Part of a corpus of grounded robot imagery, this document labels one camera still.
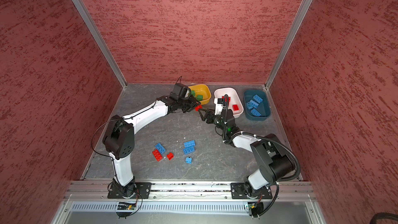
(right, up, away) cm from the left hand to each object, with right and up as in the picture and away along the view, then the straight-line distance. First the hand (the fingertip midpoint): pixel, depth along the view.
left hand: (200, 106), depth 89 cm
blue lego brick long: (+37, -5, +14) cm, 40 cm away
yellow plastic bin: (+1, +11, +24) cm, 27 cm away
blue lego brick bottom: (-23, -24, -1) cm, 34 cm away
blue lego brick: (+42, +5, +21) cm, 47 cm away
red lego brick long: (-24, -27, -5) cm, 36 cm away
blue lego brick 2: (+38, +1, +18) cm, 42 cm away
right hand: (0, -3, -3) cm, 5 cm away
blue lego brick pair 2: (-7, -24, -1) cm, 25 cm away
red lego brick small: (-17, -27, -5) cm, 32 cm away
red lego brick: (-1, 0, -4) cm, 4 cm away
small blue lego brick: (-6, -29, -7) cm, 30 cm away
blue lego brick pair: (-7, -22, +1) cm, 23 cm away
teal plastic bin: (+45, -2, +18) cm, 48 cm away
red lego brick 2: (+23, -1, +12) cm, 26 cm away
